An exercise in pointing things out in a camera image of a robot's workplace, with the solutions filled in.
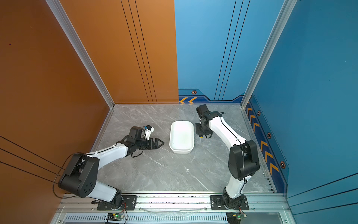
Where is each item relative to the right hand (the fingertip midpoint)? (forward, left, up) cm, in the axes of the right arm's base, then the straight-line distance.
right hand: (200, 132), depth 89 cm
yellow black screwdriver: (-5, 0, +1) cm, 5 cm away
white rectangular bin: (+4, +13, -12) cm, 18 cm away
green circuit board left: (-44, +47, -13) cm, 66 cm away
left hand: (-5, +26, -4) cm, 27 cm away
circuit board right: (-44, -14, -12) cm, 48 cm away
